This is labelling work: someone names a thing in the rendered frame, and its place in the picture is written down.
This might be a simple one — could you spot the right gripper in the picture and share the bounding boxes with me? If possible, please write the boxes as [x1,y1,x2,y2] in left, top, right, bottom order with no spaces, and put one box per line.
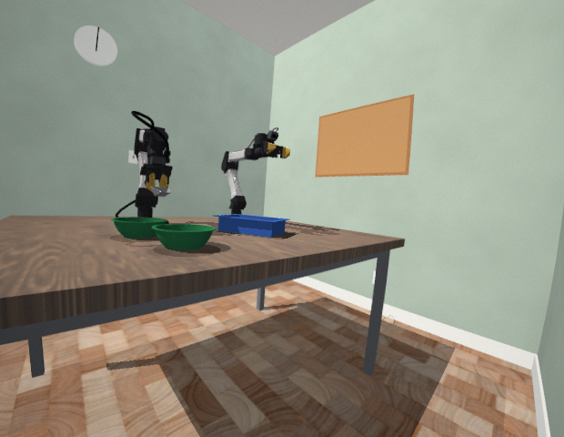
[140,156,173,191]

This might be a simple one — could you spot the green bowl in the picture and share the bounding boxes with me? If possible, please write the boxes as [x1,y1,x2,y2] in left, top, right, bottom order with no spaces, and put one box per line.
[152,224,216,250]
[111,217,167,239]

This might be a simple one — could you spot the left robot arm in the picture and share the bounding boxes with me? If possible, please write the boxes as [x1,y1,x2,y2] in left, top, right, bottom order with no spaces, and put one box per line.
[221,130,278,215]

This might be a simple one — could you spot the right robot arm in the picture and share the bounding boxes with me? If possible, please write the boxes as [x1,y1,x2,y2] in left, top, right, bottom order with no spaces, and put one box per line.
[134,127,170,218]

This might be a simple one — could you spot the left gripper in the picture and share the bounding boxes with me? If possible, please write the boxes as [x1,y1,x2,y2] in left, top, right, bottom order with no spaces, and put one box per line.
[261,141,290,158]

